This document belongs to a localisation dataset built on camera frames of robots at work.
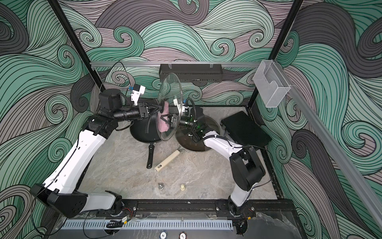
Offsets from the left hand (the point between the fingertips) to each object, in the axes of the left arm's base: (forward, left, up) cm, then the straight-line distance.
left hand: (159, 106), depth 62 cm
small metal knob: (-21, +2, -38) cm, 44 cm away
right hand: (+2, +2, -11) cm, 11 cm away
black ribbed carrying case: (+15, -51, -38) cm, 65 cm away
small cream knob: (-22, -9, -40) cm, 46 cm away
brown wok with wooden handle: (-6, -5, -33) cm, 34 cm away
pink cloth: (+1, 0, -13) cm, 13 cm away
